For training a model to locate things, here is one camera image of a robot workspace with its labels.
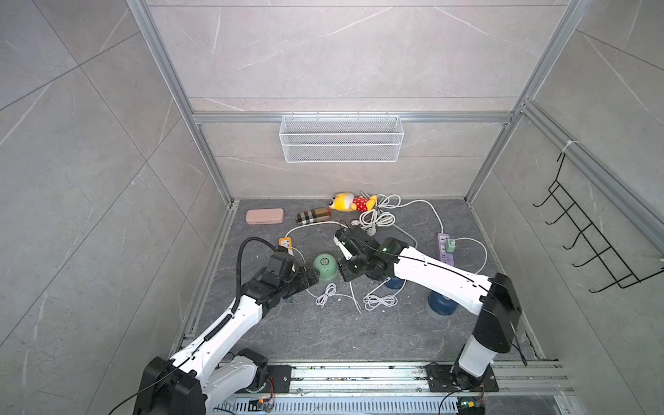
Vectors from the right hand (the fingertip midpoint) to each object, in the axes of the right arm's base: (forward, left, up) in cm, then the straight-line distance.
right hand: (345, 268), depth 81 cm
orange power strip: (+18, +23, -11) cm, 31 cm away
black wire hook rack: (-14, -64, +18) cm, 68 cm away
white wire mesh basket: (+49, +2, +15) cm, 52 cm away
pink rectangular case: (+33, +34, -12) cm, 49 cm away
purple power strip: (+12, -39, -13) cm, 42 cm away
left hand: (0, +10, -2) cm, 10 cm away
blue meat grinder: (-2, -17, -7) cm, 18 cm away
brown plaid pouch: (+32, +14, -12) cm, 37 cm away
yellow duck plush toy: (+37, -2, -8) cm, 38 cm away
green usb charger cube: (+13, -40, -8) cm, 43 cm away
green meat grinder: (+3, +6, -4) cm, 8 cm away
